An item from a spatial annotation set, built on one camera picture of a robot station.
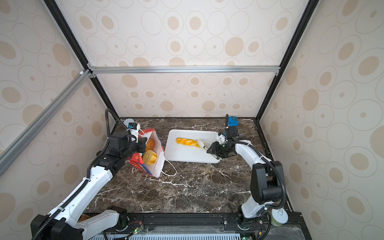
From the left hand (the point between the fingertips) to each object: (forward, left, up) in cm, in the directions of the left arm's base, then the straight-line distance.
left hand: (149, 136), depth 77 cm
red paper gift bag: (-10, -2, -18) cm, 21 cm away
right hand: (0, -33, -15) cm, 37 cm away
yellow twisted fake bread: (+12, -19, -23) cm, 32 cm away
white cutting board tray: (+6, -13, -26) cm, 30 cm away
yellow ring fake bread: (-4, +3, -15) cm, 16 cm away
